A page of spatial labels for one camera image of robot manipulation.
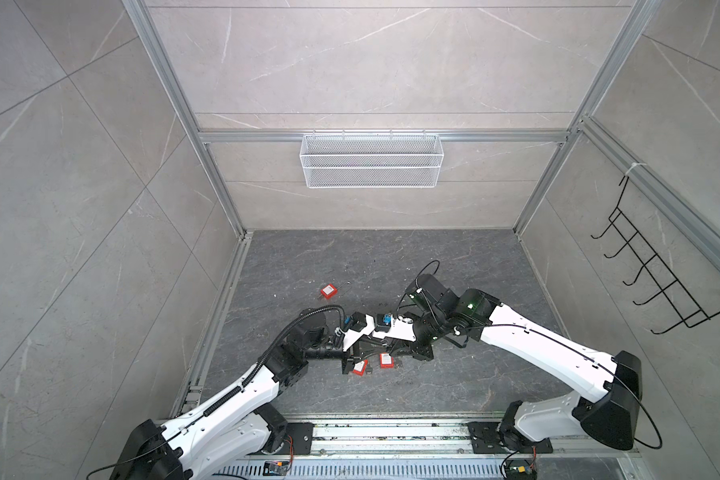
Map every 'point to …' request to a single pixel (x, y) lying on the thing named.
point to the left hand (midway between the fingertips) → (384, 343)
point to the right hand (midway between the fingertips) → (391, 343)
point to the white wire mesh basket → (371, 161)
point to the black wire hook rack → (652, 267)
